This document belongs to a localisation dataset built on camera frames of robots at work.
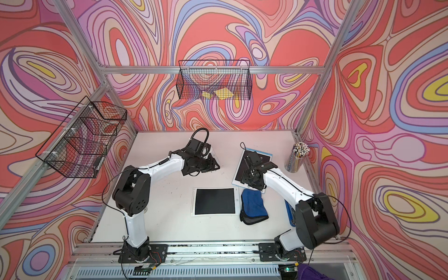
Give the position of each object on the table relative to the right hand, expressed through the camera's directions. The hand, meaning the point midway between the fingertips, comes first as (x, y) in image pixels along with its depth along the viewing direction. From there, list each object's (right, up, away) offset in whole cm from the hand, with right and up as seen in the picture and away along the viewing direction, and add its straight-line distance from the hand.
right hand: (249, 186), depth 87 cm
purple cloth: (+19, -29, -21) cm, 40 cm away
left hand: (-15, +9, +4) cm, 18 cm away
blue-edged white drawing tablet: (-4, +5, +12) cm, 14 cm away
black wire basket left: (-76, +20, -13) cm, 79 cm away
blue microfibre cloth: (+1, -11, -3) cm, 12 cm away
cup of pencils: (+26, +18, 0) cm, 31 cm away
